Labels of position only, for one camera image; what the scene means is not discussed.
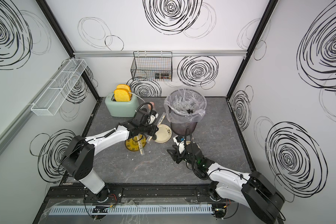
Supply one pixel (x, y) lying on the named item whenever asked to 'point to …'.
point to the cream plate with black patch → (164, 134)
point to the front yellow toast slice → (122, 95)
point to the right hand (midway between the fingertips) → (170, 149)
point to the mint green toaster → (121, 108)
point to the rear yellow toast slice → (123, 86)
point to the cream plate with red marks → (188, 142)
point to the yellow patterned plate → (133, 145)
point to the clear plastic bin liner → (185, 106)
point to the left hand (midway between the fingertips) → (157, 128)
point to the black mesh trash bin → (179, 129)
